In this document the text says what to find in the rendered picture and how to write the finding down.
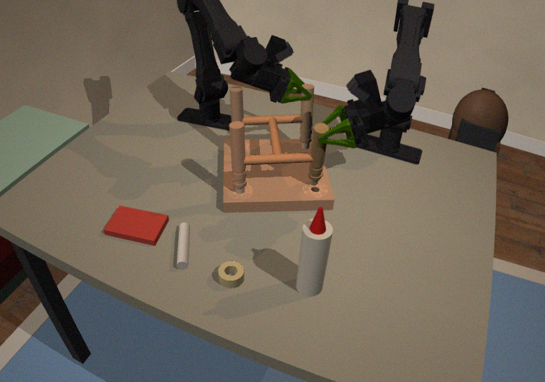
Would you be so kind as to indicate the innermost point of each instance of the white cylinder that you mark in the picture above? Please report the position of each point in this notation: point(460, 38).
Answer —
point(183, 246)

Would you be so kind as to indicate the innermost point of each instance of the red flat rectangular block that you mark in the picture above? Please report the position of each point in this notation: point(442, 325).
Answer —
point(136, 225)

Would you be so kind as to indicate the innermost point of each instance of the beige bottle with red pointed cap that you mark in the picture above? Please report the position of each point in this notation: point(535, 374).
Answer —
point(314, 251)

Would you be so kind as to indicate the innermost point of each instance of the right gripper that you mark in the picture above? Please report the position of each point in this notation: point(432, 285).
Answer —
point(284, 87)

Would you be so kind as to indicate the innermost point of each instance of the light brown wooden stool seat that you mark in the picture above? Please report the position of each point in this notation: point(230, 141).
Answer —
point(279, 187)

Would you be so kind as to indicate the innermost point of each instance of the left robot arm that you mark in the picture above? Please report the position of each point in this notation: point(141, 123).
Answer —
point(406, 67)

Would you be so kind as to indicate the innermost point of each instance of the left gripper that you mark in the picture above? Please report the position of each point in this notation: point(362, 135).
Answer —
point(355, 133)

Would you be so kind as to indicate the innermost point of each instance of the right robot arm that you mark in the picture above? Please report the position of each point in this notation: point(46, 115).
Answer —
point(212, 23)

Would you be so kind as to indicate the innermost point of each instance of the brown wooden stool legs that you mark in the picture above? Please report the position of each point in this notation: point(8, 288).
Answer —
point(237, 139)

